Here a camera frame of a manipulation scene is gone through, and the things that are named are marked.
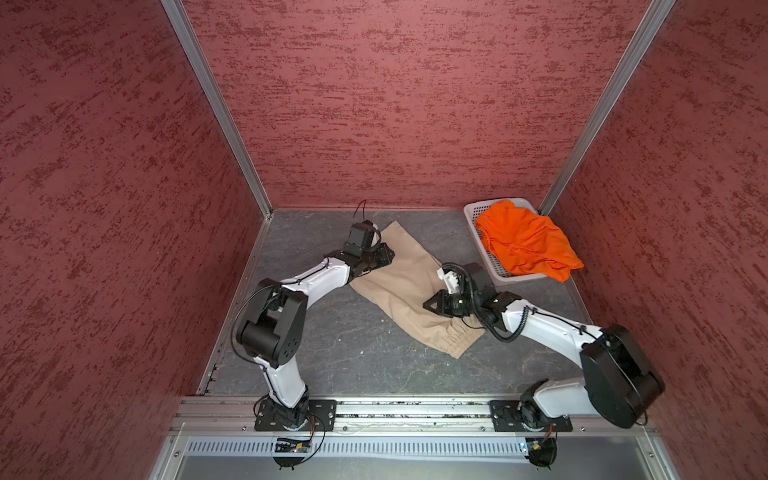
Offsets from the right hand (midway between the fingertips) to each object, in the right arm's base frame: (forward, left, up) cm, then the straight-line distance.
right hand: (423, 312), depth 83 cm
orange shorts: (+27, -41, -4) cm, 49 cm away
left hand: (+18, +9, +2) cm, 20 cm away
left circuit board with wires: (-31, +35, -11) cm, 48 cm away
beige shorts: (+12, +6, -6) cm, 14 cm away
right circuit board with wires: (-33, -27, -11) cm, 43 cm away
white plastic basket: (+10, -25, +1) cm, 27 cm away
